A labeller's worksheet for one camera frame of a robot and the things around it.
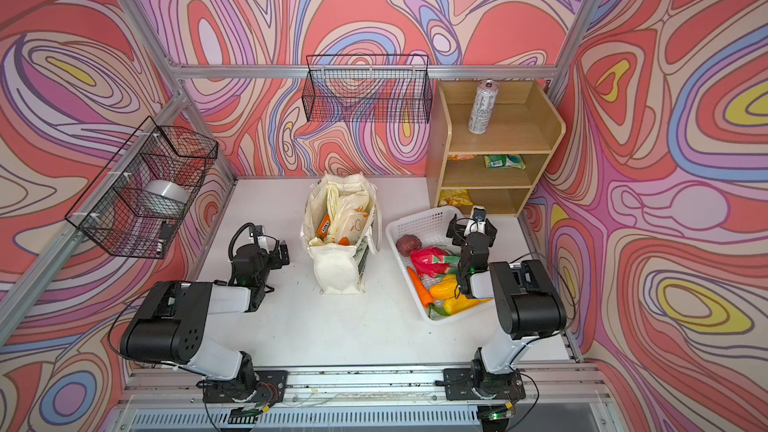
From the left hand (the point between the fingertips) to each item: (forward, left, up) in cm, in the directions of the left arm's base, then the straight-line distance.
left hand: (272, 241), depth 94 cm
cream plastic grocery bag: (-1, -26, +16) cm, 31 cm away
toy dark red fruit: (-1, -43, 0) cm, 43 cm away
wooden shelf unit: (+18, -67, +24) cm, 73 cm away
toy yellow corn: (-16, -53, -1) cm, 56 cm away
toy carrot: (-16, -47, -2) cm, 50 cm away
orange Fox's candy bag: (+2, -17, +6) cm, 18 cm away
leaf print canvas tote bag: (-14, -24, +7) cm, 29 cm away
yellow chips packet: (+19, -62, -2) cm, 65 cm away
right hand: (+4, -64, +4) cm, 64 cm away
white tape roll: (-1, +18, +26) cm, 31 cm away
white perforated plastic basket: (+6, -51, -2) cm, 52 cm away
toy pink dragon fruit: (-10, -50, +4) cm, 51 cm away
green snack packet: (+23, -76, +13) cm, 81 cm away
